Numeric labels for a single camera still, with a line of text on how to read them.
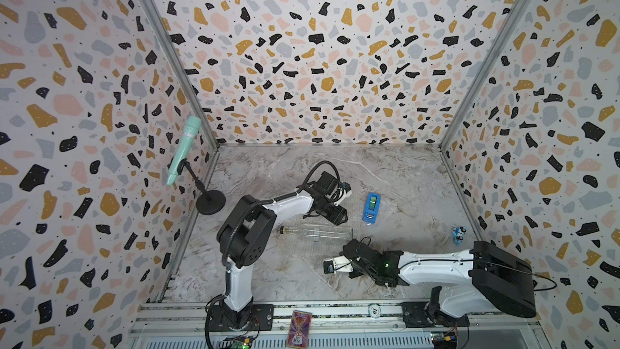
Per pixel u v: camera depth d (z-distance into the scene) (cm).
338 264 72
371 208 96
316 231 92
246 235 49
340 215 82
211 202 98
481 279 43
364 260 63
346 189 86
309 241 90
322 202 77
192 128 77
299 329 70
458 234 92
